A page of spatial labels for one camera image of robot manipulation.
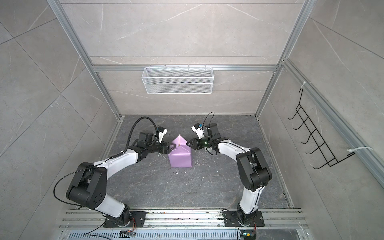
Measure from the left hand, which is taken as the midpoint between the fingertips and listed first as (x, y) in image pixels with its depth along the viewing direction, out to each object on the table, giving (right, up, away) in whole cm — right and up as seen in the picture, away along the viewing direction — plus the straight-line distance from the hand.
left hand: (171, 141), depth 89 cm
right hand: (+11, -1, +2) cm, 11 cm away
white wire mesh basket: (+1, +41, +11) cm, 42 cm away
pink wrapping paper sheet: (+6, -8, -5) cm, 11 cm away
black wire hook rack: (+69, 0, -26) cm, 74 cm away
